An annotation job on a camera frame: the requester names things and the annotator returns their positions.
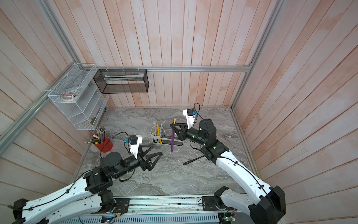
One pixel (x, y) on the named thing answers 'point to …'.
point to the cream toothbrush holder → (161, 136)
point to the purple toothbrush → (172, 131)
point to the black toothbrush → (188, 161)
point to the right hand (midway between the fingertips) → (171, 125)
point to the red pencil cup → (106, 146)
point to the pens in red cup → (100, 136)
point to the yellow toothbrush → (158, 132)
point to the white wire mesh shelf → (84, 112)
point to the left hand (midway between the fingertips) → (158, 152)
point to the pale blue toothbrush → (161, 130)
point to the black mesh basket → (122, 80)
